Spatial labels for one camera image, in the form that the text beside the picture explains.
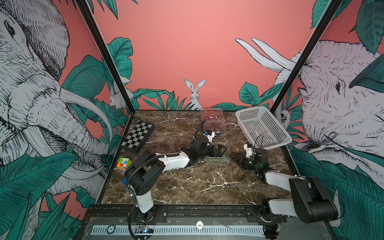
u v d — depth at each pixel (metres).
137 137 1.00
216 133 1.01
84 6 0.69
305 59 0.88
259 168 0.71
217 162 0.93
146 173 0.47
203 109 1.18
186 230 0.70
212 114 1.15
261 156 0.70
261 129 1.10
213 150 0.76
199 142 0.67
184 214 0.75
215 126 1.06
